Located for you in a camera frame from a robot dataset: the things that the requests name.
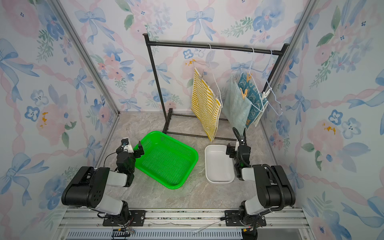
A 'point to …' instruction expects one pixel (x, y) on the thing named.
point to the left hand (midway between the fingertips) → (133, 142)
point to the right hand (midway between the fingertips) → (238, 143)
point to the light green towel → (236, 108)
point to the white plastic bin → (219, 168)
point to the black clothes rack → (168, 112)
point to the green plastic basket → (168, 161)
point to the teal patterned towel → (258, 101)
